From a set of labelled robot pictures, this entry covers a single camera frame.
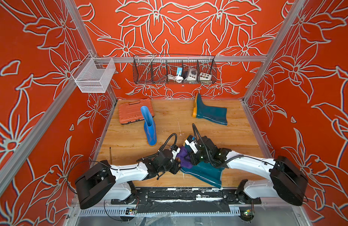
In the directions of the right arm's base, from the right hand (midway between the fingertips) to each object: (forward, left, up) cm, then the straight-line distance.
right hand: (182, 158), depth 79 cm
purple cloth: (0, +1, +4) cm, 4 cm away
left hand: (-2, 0, -4) cm, 5 cm away
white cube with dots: (+49, -16, +22) cm, 56 cm away
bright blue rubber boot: (+9, +18, +19) cm, 27 cm away
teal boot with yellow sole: (-5, -13, -5) cm, 15 cm away
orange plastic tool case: (+38, +41, -2) cm, 56 cm away
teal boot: (+35, -28, -3) cm, 45 cm away
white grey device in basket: (+47, -7, +25) cm, 53 cm away
